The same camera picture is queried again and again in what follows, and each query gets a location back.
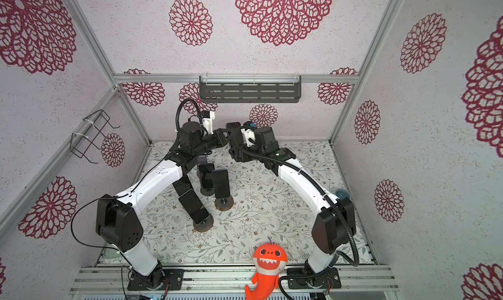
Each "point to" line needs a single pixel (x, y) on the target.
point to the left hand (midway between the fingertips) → (235, 131)
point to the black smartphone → (231, 127)
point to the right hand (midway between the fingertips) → (236, 146)
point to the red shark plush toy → (269, 261)
